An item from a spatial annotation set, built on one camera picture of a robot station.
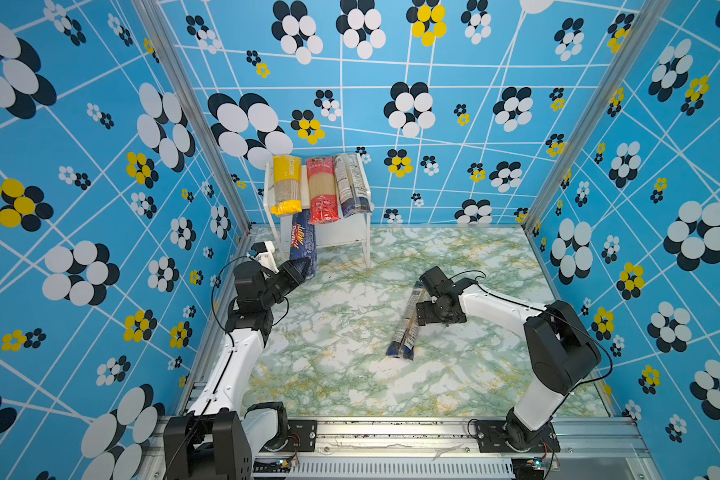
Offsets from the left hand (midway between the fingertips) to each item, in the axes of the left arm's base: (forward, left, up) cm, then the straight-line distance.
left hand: (309, 259), depth 78 cm
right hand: (-4, -37, -23) cm, 44 cm away
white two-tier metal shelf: (+17, -10, -6) cm, 20 cm away
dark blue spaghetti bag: (+4, +2, +3) cm, 5 cm away
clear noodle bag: (-13, -26, -22) cm, 37 cm away
